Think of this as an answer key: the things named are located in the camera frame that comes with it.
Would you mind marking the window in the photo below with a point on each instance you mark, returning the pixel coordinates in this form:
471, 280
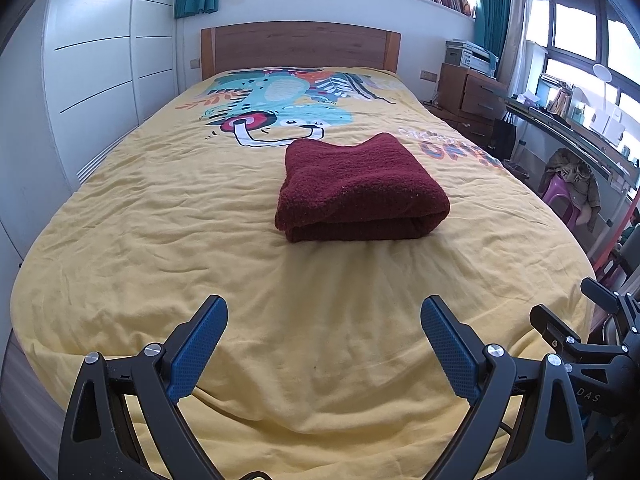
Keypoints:
575, 25

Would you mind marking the round white lamp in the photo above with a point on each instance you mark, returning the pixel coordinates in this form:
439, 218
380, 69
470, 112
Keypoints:
602, 72

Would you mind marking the grey desk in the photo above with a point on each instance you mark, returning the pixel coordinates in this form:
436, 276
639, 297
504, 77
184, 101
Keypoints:
575, 132

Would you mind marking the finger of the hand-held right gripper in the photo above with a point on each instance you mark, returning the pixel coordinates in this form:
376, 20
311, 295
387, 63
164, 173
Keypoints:
552, 327
602, 295

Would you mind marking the wooden headboard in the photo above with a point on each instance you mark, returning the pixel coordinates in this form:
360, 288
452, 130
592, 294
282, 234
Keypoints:
300, 45

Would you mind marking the long teal curtain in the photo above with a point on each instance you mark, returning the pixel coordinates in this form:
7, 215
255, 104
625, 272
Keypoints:
487, 15

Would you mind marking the white wardrobe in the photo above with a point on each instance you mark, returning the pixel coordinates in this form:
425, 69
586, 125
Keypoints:
95, 60

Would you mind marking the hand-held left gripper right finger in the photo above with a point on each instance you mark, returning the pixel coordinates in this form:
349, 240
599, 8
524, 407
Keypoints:
450, 355

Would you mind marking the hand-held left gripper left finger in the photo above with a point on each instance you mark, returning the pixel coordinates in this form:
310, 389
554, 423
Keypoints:
197, 355

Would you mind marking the white printer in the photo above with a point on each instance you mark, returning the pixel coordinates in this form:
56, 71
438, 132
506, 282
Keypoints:
470, 57

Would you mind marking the dark red knit sweater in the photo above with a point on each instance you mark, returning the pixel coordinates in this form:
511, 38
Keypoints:
360, 190

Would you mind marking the black bag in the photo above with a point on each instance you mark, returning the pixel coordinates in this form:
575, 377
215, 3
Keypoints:
504, 137

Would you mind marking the beige jacket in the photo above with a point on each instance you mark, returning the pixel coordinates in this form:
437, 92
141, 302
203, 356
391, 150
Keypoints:
575, 180

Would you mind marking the wooden chest of drawers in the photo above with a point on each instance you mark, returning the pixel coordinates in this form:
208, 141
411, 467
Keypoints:
480, 95

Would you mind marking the pink plastic chair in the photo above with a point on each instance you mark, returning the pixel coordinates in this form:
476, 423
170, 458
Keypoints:
555, 190

